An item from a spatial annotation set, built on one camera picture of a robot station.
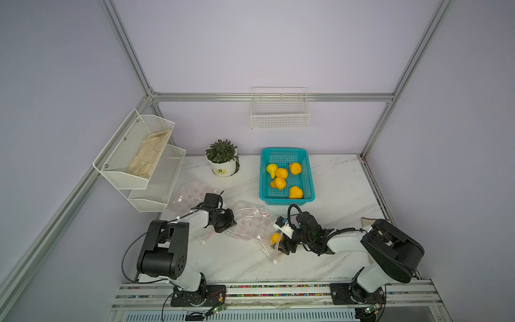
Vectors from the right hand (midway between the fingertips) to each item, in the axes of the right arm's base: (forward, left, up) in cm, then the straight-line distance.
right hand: (278, 239), depth 88 cm
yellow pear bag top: (+27, -2, +5) cm, 28 cm away
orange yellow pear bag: (+38, -12, +5) cm, 40 cm away
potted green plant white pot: (+34, +25, +18) cm, 46 cm away
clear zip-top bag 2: (+8, +11, 0) cm, 13 cm away
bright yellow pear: (+37, +2, +6) cm, 38 cm away
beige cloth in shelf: (+25, +53, +31) cm, 66 cm away
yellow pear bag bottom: (-2, +1, +6) cm, 7 cm away
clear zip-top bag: (+23, +43, +2) cm, 49 cm away
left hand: (+8, +20, +1) cm, 21 cm away
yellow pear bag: (+35, -4, +5) cm, 35 cm away
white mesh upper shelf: (+21, +58, +33) cm, 70 cm away
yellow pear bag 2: (+22, -10, +5) cm, 24 cm away
